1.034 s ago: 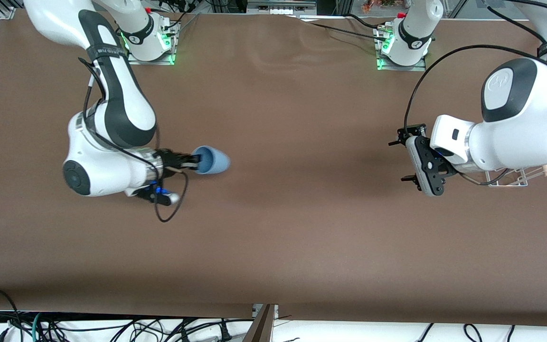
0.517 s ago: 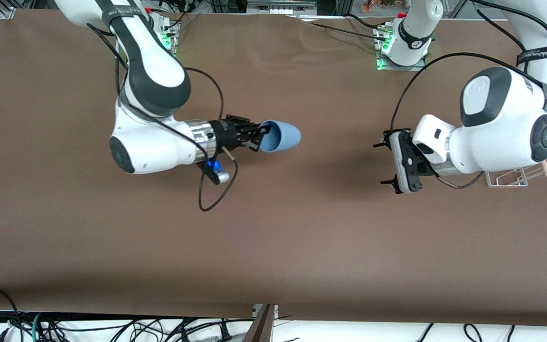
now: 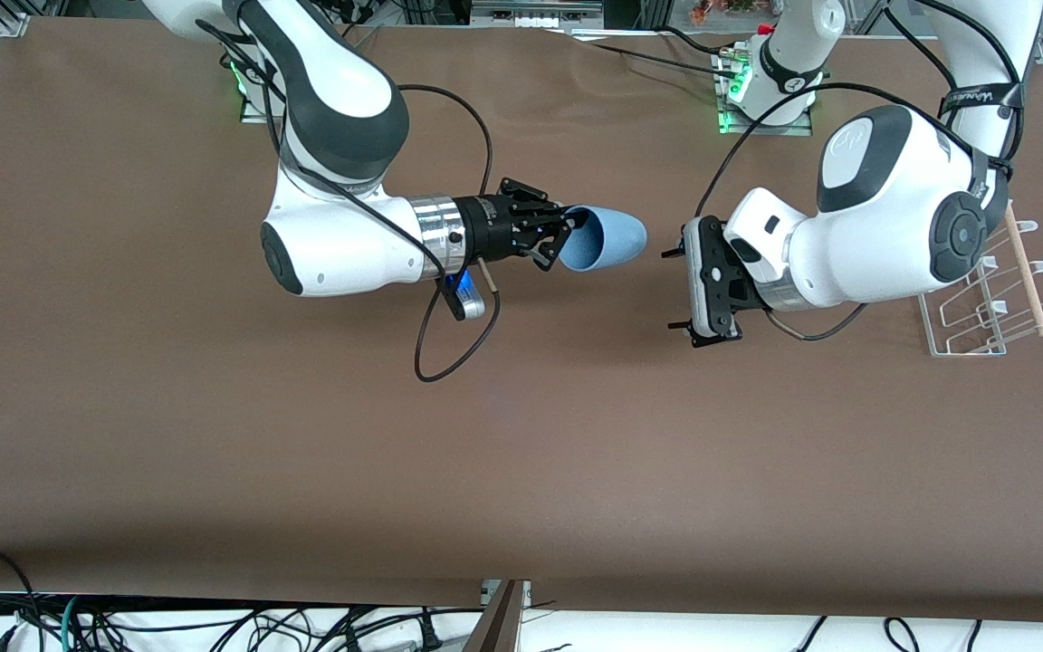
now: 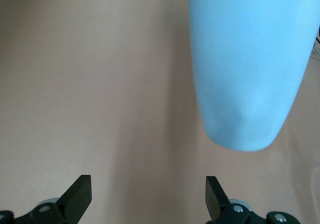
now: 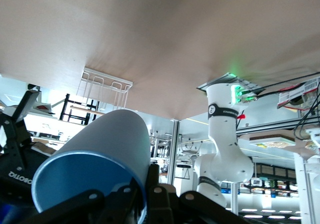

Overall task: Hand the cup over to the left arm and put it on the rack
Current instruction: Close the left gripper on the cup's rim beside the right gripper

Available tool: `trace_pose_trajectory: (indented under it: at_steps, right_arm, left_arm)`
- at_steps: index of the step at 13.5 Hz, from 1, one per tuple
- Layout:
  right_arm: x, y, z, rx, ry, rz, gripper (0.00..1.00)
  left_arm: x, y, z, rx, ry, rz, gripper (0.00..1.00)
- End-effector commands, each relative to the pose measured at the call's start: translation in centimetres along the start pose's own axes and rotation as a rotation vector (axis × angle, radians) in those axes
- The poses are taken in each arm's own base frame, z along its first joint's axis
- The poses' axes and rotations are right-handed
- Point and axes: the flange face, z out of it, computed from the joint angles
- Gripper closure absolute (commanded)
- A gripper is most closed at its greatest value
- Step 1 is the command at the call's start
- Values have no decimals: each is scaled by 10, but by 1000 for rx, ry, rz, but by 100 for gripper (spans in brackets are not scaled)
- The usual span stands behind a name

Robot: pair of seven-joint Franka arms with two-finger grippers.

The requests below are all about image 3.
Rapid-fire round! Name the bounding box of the blue plastic cup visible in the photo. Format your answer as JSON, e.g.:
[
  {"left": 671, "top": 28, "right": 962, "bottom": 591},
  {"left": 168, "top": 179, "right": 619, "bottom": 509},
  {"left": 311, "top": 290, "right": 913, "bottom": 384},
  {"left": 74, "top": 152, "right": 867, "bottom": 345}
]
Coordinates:
[{"left": 560, "top": 206, "right": 648, "bottom": 273}]

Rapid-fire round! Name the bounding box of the white socket strip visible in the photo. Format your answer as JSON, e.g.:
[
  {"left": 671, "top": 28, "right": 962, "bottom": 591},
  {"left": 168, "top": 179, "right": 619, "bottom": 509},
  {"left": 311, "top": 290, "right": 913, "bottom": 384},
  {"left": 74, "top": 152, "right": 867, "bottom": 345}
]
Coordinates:
[{"left": 470, "top": 0, "right": 606, "bottom": 30}]

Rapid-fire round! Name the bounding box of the brown table cover sheet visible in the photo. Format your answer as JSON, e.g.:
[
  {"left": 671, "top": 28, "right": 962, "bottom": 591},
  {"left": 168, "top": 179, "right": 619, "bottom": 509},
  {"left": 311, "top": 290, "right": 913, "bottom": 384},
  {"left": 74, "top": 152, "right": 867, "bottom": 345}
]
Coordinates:
[{"left": 0, "top": 16, "right": 1043, "bottom": 624}]

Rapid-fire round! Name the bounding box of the orange packaged item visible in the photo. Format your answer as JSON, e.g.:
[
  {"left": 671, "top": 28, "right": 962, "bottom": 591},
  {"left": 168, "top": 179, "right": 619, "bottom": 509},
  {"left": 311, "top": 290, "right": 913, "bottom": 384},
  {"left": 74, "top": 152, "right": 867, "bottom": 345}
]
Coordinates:
[{"left": 689, "top": 0, "right": 762, "bottom": 26}]

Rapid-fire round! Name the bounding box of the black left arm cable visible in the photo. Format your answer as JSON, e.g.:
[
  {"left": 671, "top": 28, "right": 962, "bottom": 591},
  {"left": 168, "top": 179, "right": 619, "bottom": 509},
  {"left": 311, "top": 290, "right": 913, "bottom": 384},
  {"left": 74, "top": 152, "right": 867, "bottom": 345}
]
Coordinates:
[{"left": 694, "top": 0, "right": 1025, "bottom": 343}]

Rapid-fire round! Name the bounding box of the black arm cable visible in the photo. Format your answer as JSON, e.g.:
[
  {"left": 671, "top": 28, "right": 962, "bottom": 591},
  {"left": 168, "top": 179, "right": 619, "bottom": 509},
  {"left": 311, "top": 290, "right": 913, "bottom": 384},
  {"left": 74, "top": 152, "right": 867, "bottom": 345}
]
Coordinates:
[
  {"left": 694, "top": 0, "right": 1025, "bottom": 343},
  {"left": 196, "top": 18, "right": 500, "bottom": 383}
]

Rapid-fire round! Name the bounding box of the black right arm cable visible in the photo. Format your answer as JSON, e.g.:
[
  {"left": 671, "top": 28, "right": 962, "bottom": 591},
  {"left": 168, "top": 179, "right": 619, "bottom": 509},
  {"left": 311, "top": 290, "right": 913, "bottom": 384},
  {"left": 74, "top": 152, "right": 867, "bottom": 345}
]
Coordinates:
[{"left": 196, "top": 18, "right": 500, "bottom": 383}]

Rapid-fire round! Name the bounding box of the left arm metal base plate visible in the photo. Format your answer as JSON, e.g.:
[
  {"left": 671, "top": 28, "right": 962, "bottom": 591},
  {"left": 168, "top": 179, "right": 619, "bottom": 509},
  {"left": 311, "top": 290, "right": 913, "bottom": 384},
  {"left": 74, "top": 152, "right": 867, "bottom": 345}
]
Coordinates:
[{"left": 714, "top": 50, "right": 814, "bottom": 137}]

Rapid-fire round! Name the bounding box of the thin black table cable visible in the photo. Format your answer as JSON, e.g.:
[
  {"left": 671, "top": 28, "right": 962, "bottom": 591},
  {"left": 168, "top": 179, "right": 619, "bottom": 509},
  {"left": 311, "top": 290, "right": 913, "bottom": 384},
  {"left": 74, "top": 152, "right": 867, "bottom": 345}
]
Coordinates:
[{"left": 567, "top": 25, "right": 740, "bottom": 78}]

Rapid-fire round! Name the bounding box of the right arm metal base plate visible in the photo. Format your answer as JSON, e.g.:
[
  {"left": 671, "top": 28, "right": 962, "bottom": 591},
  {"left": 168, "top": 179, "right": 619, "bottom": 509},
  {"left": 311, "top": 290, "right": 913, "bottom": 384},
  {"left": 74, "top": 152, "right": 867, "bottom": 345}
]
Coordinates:
[{"left": 236, "top": 86, "right": 292, "bottom": 123}]

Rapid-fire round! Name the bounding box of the white wire dish rack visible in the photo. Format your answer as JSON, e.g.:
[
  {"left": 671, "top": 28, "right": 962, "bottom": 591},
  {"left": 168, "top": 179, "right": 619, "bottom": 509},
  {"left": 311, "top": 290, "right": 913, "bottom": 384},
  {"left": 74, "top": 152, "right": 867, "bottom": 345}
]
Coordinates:
[{"left": 918, "top": 199, "right": 1043, "bottom": 359}]

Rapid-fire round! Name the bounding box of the black printed cable strap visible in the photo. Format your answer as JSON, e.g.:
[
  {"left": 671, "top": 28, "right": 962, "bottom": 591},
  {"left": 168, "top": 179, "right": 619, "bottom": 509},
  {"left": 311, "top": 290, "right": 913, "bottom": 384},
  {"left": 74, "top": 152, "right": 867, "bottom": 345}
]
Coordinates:
[{"left": 938, "top": 81, "right": 1026, "bottom": 117}]

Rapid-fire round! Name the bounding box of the brown wooden post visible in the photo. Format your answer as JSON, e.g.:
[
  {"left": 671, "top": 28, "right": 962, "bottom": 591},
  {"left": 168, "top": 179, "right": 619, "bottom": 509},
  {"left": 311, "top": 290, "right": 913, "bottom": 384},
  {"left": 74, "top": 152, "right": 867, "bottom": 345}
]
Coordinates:
[{"left": 463, "top": 580, "right": 527, "bottom": 652}]

